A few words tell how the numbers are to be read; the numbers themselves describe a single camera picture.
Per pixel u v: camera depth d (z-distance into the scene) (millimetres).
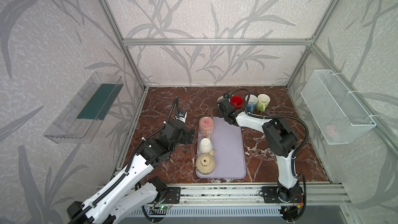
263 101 1008
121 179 423
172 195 724
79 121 632
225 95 870
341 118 616
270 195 730
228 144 906
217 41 958
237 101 1056
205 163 753
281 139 531
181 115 622
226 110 775
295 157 559
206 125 866
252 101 1023
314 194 753
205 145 802
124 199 521
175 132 517
